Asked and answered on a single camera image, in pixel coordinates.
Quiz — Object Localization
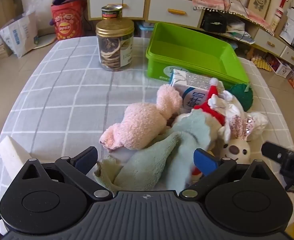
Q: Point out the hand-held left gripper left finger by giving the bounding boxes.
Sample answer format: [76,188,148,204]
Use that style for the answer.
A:
[22,146,113,201]

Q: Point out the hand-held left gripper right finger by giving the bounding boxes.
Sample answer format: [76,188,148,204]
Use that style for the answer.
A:
[179,148,272,198]

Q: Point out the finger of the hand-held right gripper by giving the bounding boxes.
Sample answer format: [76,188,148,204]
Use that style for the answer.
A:
[261,142,294,162]

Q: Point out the white rabbit plush sequin ears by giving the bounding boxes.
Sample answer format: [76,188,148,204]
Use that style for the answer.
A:
[219,111,269,165]

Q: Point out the santa plush toy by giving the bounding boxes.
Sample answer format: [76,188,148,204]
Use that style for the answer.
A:
[192,77,246,145]

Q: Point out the light green fluffy towel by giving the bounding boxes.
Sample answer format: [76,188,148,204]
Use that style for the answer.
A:
[94,110,212,193]

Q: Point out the pink fluffy plush toy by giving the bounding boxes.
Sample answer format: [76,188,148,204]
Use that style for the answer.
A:
[98,84,183,151]

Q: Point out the green plastic bin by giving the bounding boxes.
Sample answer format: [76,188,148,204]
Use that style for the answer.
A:
[145,22,250,85]

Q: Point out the dark green felt piece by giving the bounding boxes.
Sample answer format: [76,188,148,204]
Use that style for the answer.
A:
[228,82,254,112]

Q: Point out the blue and white milk carton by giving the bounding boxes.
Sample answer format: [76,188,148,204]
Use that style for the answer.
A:
[168,68,225,115]

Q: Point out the grey checked tablecloth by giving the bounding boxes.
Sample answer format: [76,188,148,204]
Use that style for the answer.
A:
[0,36,294,232]

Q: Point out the white foam block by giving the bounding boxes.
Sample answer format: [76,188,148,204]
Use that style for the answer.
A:
[0,135,31,180]

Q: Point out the row of yellow bottles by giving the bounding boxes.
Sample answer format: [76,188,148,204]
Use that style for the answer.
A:
[252,52,271,70]

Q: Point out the clear jar with gold lid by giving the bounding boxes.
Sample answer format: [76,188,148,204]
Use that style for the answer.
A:
[95,19,135,72]

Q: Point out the white bottle with red cap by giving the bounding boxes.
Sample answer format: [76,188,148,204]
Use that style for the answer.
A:
[271,7,284,31]

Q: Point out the red snack bucket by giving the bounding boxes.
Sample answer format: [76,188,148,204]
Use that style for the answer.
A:
[50,0,85,40]

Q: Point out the white paper sack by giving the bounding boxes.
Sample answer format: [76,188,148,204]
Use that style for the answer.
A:
[0,11,38,58]

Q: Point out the black carry case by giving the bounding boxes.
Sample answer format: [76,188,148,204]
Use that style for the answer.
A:
[202,10,227,33]

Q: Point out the tin can with pull tab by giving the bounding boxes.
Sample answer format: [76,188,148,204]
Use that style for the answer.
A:
[101,4,123,21]

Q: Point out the low cabinet with white drawers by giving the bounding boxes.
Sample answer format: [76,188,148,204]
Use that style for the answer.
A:
[145,0,294,68]

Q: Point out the yellow shelf cabinet white drawer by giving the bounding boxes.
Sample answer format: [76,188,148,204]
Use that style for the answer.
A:
[86,0,148,21]

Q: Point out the pink cloth with pompom trim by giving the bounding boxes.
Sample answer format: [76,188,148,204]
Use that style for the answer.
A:
[184,0,275,35]

